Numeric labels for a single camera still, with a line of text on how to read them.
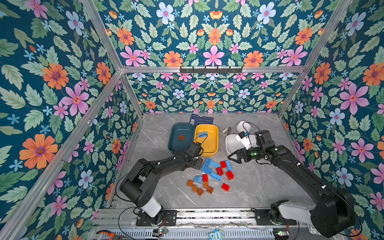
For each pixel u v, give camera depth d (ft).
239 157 2.22
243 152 2.26
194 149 2.36
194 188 2.67
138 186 1.48
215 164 2.99
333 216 1.33
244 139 2.36
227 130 3.52
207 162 3.05
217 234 2.23
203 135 3.45
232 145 3.31
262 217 2.40
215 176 2.82
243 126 3.85
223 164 2.98
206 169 2.97
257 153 2.18
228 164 2.96
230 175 2.85
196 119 3.77
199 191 2.68
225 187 2.75
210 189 2.74
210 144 3.31
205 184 2.75
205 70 3.04
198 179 2.76
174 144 3.29
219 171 2.90
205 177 2.83
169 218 2.41
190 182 2.76
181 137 3.33
